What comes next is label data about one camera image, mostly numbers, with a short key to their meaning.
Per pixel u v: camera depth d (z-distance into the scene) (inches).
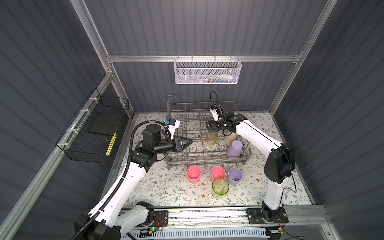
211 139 36.2
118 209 16.6
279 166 19.0
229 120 25.3
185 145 25.8
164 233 27.8
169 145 23.8
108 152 26.3
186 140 25.8
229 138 36.9
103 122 29.5
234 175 33.2
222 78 36.1
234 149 32.6
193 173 34.1
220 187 31.5
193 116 48.5
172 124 24.8
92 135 28.4
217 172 34.3
